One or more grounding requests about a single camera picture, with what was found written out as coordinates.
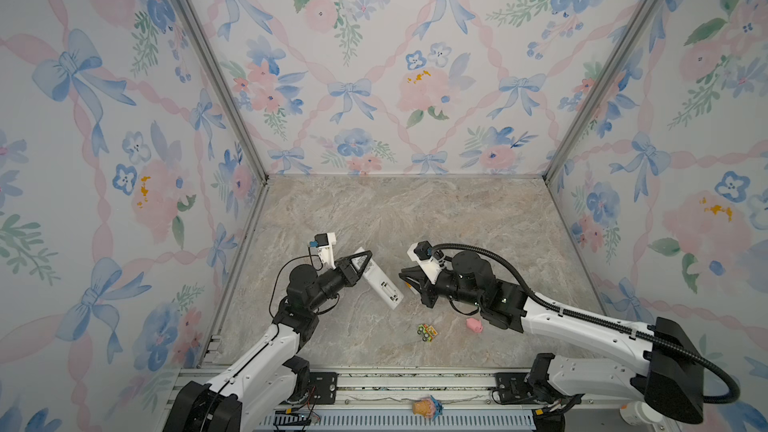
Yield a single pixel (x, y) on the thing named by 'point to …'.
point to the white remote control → (378, 280)
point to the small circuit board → (291, 417)
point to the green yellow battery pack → (428, 332)
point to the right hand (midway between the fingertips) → (401, 272)
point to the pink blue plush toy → (428, 407)
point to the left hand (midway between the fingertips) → (371, 254)
